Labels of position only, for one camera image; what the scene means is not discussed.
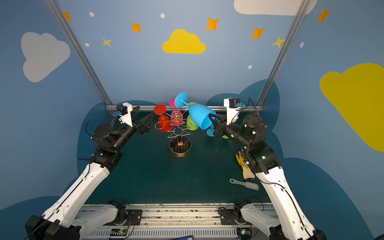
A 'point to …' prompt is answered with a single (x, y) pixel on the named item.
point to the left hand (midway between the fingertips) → (143, 108)
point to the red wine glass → (164, 122)
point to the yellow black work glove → (247, 173)
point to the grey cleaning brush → (248, 184)
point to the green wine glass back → (190, 124)
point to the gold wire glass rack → (179, 144)
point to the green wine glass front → (225, 137)
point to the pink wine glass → (176, 116)
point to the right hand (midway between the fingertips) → (211, 113)
